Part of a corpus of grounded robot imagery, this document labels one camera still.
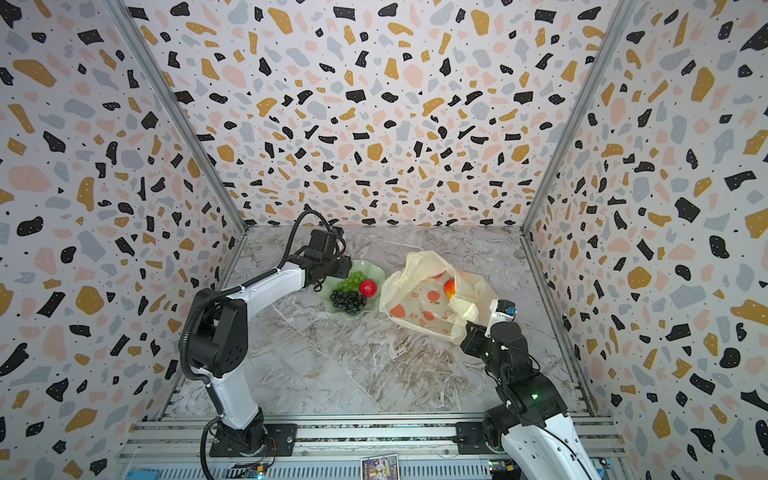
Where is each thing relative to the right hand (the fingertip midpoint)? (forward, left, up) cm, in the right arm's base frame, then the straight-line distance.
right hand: (467, 325), depth 75 cm
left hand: (+25, +35, -5) cm, 43 cm away
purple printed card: (-29, +21, -15) cm, 39 cm away
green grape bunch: (+21, +34, -13) cm, 42 cm away
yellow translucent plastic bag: (+19, +8, -17) cm, 27 cm away
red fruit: (+19, +29, -13) cm, 37 cm away
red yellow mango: (+22, +1, -15) cm, 26 cm away
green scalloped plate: (+27, +28, -13) cm, 41 cm away
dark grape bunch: (+13, +33, -11) cm, 37 cm away
